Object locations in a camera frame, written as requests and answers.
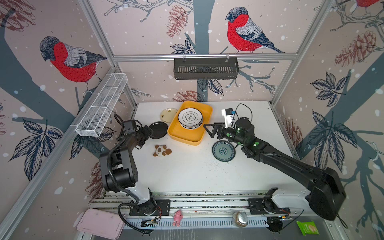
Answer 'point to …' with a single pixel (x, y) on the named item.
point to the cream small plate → (168, 114)
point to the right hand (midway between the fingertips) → (206, 126)
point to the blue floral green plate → (223, 150)
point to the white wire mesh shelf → (94, 121)
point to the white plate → (190, 118)
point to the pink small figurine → (177, 217)
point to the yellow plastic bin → (193, 137)
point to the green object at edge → (308, 227)
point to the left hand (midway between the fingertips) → (148, 132)
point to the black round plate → (159, 129)
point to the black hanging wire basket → (206, 68)
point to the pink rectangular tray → (101, 223)
